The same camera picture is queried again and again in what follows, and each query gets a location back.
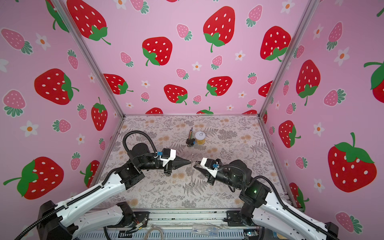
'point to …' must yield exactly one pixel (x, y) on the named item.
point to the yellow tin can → (200, 136)
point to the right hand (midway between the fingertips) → (196, 162)
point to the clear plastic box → (205, 230)
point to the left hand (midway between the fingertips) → (189, 160)
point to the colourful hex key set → (190, 141)
